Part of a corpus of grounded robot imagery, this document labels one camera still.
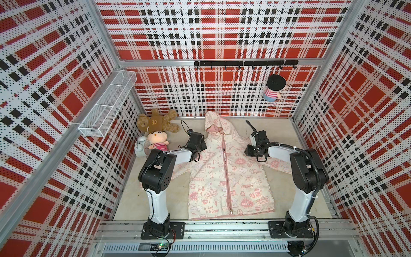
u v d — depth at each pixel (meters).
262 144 0.77
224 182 0.88
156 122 1.08
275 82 0.94
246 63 0.90
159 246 0.69
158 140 1.01
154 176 0.51
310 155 0.53
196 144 0.83
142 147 0.91
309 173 0.51
